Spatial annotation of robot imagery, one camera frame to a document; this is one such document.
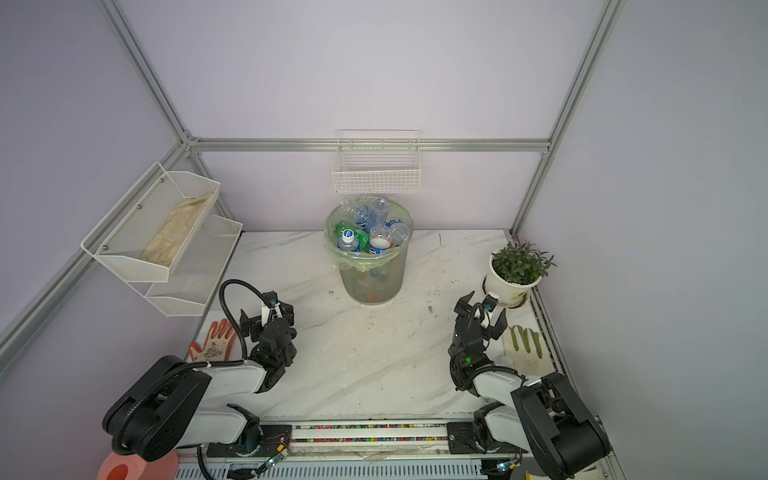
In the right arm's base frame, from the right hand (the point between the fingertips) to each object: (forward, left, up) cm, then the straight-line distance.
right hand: (486, 299), depth 83 cm
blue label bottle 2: (+23, +35, +10) cm, 43 cm away
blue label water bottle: (+14, +25, +14) cm, 32 cm away
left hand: (-2, +65, -1) cm, 65 cm away
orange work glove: (-10, +79, -12) cm, 81 cm away
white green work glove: (-9, -13, -15) cm, 22 cm away
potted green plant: (+9, -9, +2) cm, 13 cm away
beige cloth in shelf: (+5, +86, +17) cm, 88 cm away
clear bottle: (+14, +29, +21) cm, 38 cm away
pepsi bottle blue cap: (+13, +30, +11) cm, 35 cm away
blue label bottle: (+8, +38, +15) cm, 42 cm away
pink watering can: (-40, +83, -2) cm, 92 cm away
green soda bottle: (+15, +36, +10) cm, 40 cm away
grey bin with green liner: (+7, +35, 0) cm, 36 cm away
